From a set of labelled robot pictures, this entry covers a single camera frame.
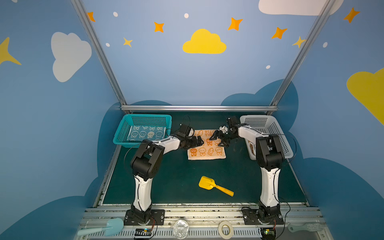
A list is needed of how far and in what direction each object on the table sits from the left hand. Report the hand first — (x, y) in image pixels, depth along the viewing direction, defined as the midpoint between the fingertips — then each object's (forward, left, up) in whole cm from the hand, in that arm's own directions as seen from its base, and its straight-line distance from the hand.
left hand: (198, 143), depth 99 cm
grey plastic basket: (+18, -52, 0) cm, 55 cm away
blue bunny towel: (+10, +42, -3) cm, 43 cm away
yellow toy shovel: (-26, -6, -2) cm, 27 cm away
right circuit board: (-49, -35, -7) cm, 60 cm away
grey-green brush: (-46, -56, -3) cm, 72 cm away
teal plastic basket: (+1, +52, +2) cm, 53 cm away
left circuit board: (-49, +28, -7) cm, 57 cm away
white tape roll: (-51, -13, -3) cm, 52 cm away
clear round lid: (-48, +9, +2) cm, 49 cm away
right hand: (+2, -11, 0) cm, 11 cm away
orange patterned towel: (-3, -8, -3) cm, 9 cm away
